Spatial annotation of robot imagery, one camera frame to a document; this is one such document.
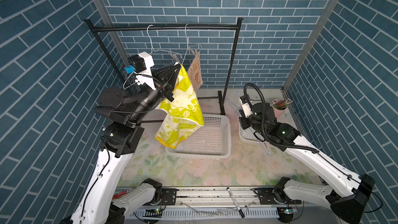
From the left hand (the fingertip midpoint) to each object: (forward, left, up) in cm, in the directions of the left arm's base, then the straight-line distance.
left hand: (185, 67), depth 44 cm
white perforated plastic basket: (+6, -12, -58) cm, 60 cm away
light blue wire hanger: (-7, -26, -26) cm, 37 cm away
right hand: (+8, -24, -31) cm, 40 cm away
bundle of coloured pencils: (+24, -54, -44) cm, 73 cm away
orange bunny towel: (+32, 0, -27) cm, 42 cm away
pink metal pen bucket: (+21, -53, -50) cm, 76 cm away
